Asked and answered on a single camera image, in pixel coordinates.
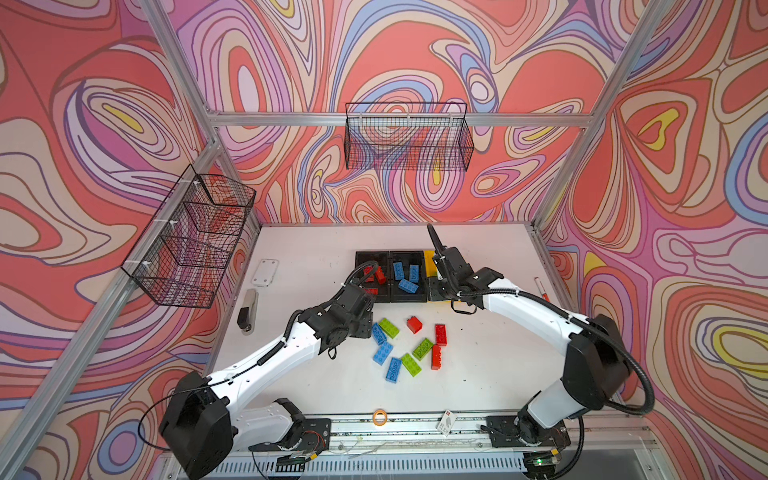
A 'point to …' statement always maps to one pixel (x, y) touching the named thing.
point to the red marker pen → (541, 289)
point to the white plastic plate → (265, 272)
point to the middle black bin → (408, 277)
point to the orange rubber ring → (380, 417)
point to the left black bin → (373, 269)
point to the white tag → (446, 422)
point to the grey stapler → (247, 317)
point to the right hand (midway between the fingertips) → (439, 293)
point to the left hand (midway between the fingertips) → (367, 319)
